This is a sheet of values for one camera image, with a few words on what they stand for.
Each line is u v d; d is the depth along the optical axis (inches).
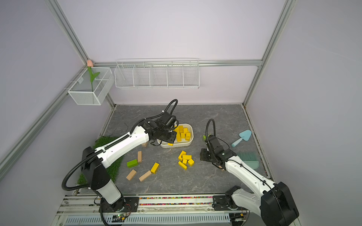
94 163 16.7
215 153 24.6
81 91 33.2
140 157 35.8
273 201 15.7
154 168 33.3
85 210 28.8
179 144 36.3
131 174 32.7
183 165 33.5
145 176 32.6
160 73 39.2
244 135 39.7
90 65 35.2
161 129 24.1
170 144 29.0
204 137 39.0
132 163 33.9
